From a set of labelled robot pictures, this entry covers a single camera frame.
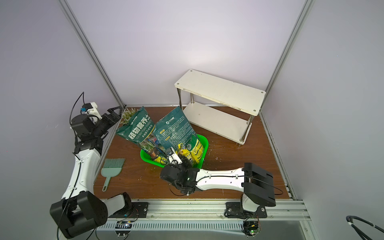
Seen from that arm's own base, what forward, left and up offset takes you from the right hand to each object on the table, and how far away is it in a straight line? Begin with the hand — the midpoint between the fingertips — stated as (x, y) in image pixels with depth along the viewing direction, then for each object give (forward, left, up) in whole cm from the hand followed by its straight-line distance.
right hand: (178, 154), depth 76 cm
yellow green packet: (-2, +8, -3) cm, 9 cm away
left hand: (+15, +30, +18) cm, 38 cm away
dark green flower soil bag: (+11, +22, +5) cm, 25 cm away
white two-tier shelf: (+52, -29, -17) cm, 61 cm away
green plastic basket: (+1, +19, -7) cm, 20 cm away
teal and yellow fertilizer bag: (+12, +3, +6) cm, 13 cm away
